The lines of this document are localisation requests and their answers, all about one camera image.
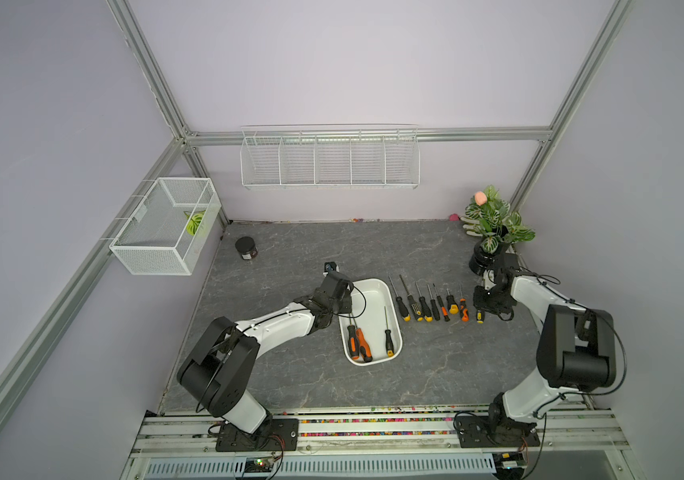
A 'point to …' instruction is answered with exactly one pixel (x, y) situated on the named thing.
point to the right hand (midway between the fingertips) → (480, 303)
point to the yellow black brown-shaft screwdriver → (414, 306)
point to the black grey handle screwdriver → (433, 306)
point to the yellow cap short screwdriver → (452, 305)
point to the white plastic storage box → (369, 298)
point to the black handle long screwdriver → (424, 307)
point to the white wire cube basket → (169, 230)
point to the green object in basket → (194, 221)
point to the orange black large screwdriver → (353, 345)
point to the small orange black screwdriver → (440, 302)
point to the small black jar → (245, 245)
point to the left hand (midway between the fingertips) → (344, 297)
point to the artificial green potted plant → (498, 225)
